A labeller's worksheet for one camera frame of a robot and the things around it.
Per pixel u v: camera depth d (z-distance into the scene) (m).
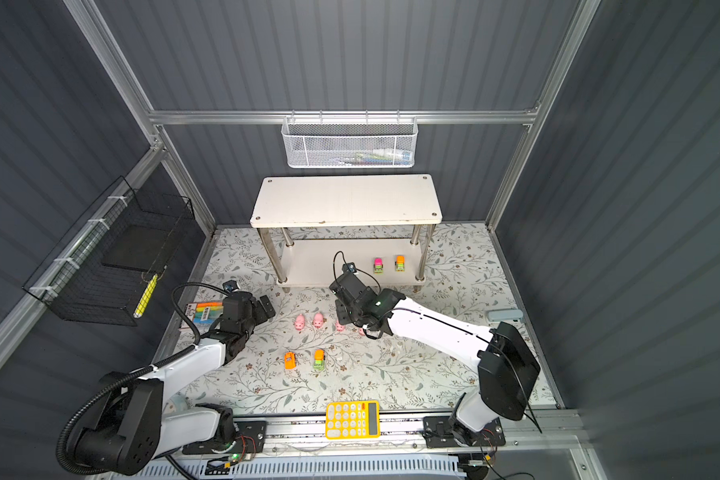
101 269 0.72
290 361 0.85
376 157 0.91
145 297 0.68
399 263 0.99
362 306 0.60
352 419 0.75
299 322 0.92
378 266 0.98
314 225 0.77
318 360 0.84
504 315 0.94
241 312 0.70
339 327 0.91
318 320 0.93
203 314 0.94
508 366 0.41
